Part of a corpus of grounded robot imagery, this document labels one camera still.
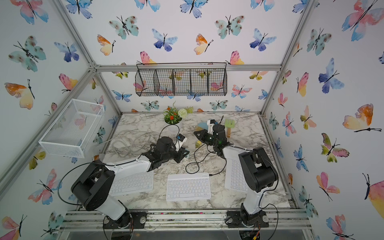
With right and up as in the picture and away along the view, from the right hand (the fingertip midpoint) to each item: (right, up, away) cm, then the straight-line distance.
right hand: (195, 131), depth 89 cm
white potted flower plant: (-14, +9, +9) cm, 19 cm away
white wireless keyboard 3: (+23, -27, -2) cm, 36 cm away
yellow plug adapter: (+2, -9, +9) cm, 13 cm away
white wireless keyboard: (-33, -29, -4) cm, 44 cm away
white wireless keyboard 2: (-5, -31, -5) cm, 32 cm away
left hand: (-4, -11, -2) cm, 11 cm away
